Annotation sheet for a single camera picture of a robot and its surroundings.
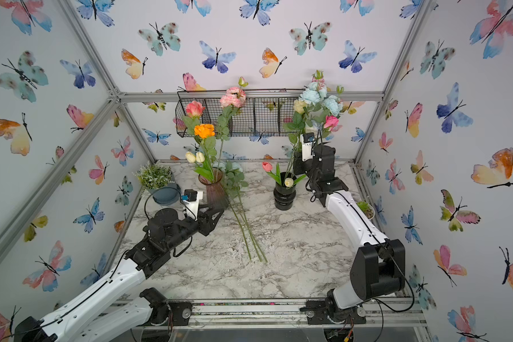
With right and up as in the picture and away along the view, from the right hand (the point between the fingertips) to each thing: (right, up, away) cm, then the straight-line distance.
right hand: (299, 150), depth 81 cm
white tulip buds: (-38, -3, 0) cm, 38 cm away
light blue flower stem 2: (-27, -12, +28) cm, 41 cm away
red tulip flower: (-12, -6, -2) cm, 14 cm away
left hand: (-28, -20, -8) cm, 36 cm away
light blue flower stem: (-25, -27, +20) cm, 42 cm away
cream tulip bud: (-5, -12, -5) cm, 14 cm away
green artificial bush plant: (-61, -9, +12) cm, 63 cm away
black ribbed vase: (-4, -16, +13) cm, 21 cm away
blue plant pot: (-59, -18, +20) cm, 65 cm away
